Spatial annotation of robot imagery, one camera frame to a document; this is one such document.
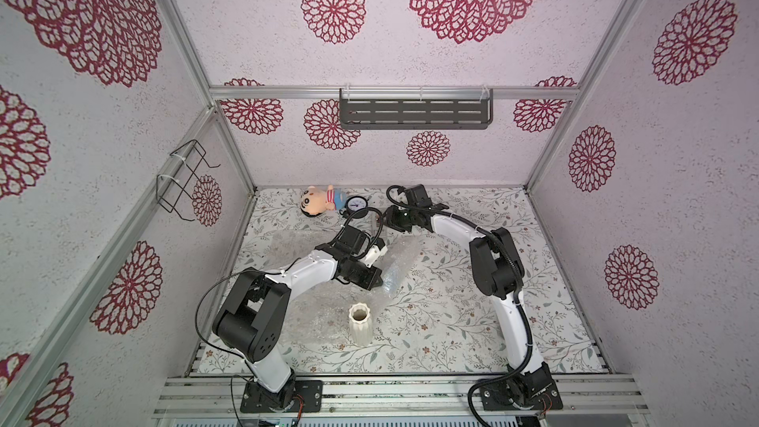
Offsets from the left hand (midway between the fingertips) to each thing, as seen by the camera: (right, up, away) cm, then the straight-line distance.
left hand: (379, 283), depth 88 cm
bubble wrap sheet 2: (-17, -9, -1) cm, 19 cm away
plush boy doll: (-23, +25, +17) cm, 38 cm away
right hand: (0, +20, +13) cm, 24 cm away
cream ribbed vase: (-5, -6, -19) cm, 20 cm away
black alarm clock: (-10, +25, +24) cm, 36 cm away
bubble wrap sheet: (+6, +5, +2) cm, 8 cm away
